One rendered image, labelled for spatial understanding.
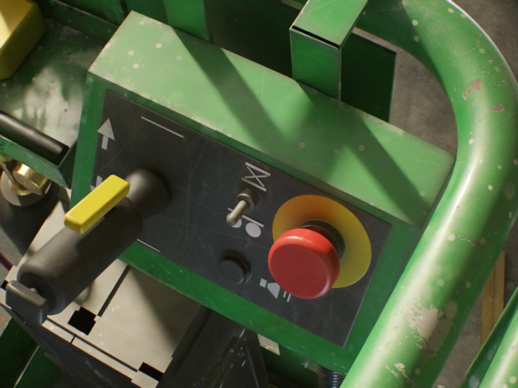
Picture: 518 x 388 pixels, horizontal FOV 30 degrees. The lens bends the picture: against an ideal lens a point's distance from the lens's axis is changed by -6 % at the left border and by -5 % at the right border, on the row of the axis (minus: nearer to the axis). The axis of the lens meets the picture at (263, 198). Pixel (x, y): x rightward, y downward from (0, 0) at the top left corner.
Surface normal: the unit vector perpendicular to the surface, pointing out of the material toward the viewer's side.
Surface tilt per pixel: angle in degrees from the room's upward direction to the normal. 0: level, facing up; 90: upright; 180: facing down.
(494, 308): 0
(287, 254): 58
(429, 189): 0
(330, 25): 0
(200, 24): 90
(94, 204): 32
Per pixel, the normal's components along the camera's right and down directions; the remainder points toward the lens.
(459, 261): 0.08, -0.33
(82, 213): 0.22, -0.77
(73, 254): 0.57, -0.50
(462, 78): -0.71, -0.06
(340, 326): -0.44, 0.47
